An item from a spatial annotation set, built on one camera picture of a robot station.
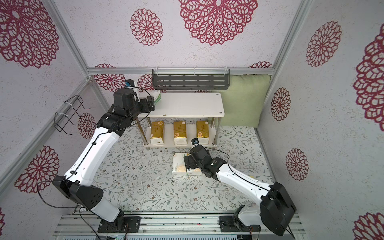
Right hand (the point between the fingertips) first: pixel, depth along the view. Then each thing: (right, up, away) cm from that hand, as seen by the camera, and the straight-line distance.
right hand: (191, 155), depth 82 cm
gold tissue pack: (-21, +10, +10) cm, 26 cm away
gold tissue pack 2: (-7, +11, +12) cm, 18 cm away
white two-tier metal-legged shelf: (-4, +28, 0) cm, 28 cm away
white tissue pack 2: (+3, -10, +5) cm, 12 cm away
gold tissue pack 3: (+7, +13, +13) cm, 19 cm away
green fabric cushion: (+35, +34, +17) cm, 51 cm away
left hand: (-23, +29, -9) cm, 38 cm away
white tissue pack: (-8, -7, +6) cm, 12 cm away
